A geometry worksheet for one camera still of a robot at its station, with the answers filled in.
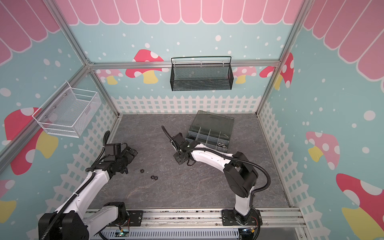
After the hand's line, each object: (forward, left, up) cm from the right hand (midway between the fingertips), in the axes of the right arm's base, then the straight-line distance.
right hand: (180, 155), depth 88 cm
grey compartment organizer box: (+22, -20, -5) cm, 30 cm away
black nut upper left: (-7, +24, -8) cm, 26 cm away
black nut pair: (-10, +16, -8) cm, 21 cm away
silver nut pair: (+11, -27, -7) cm, 30 cm away
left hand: (-2, +27, +1) cm, 27 cm away
